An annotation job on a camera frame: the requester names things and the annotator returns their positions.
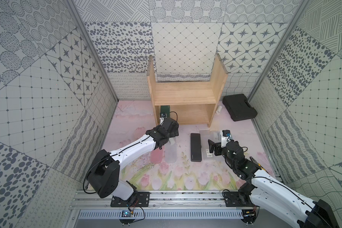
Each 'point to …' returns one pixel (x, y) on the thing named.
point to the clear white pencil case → (171, 150)
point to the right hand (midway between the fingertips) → (216, 140)
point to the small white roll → (219, 108)
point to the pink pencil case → (156, 155)
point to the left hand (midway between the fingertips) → (169, 125)
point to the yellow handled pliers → (252, 159)
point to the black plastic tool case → (239, 108)
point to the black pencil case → (195, 147)
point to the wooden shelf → (190, 102)
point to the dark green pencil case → (166, 109)
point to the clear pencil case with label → (205, 135)
